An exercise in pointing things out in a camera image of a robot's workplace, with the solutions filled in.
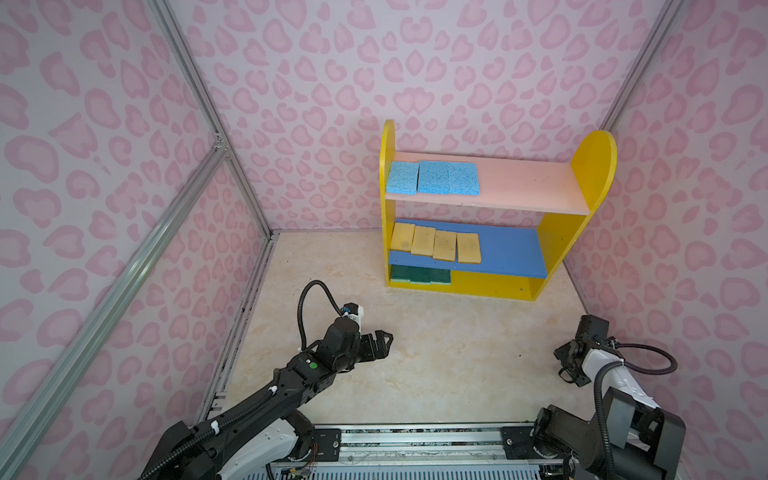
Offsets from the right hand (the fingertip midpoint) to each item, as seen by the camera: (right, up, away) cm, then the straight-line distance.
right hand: (570, 358), depth 85 cm
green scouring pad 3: (-34, +22, +18) cm, 45 cm away
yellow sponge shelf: (-48, +35, +12) cm, 60 cm away
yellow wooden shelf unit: (-14, +42, +39) cm, 59 cm away
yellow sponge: (-41, +34, +11) cm, 54 cm away
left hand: (-53, +8, -5) cm, 54 cm away
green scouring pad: (-48, +23, +18) cm, 56 cm away
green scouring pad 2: (-41, +23, +18) cm, 50 cm away
